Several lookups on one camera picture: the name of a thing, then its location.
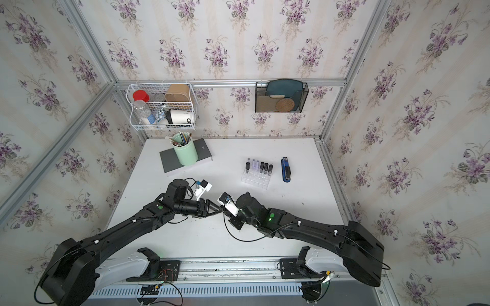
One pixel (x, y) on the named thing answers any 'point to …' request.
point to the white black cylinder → (179, 116)
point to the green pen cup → (187, 154)
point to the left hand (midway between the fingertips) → (221, 215)
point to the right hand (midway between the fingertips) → (229, 209)
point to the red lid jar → (141, 95)
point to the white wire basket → (170, 106)
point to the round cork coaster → (285, 105)
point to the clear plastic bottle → (143, 114)
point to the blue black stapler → (286, 169)
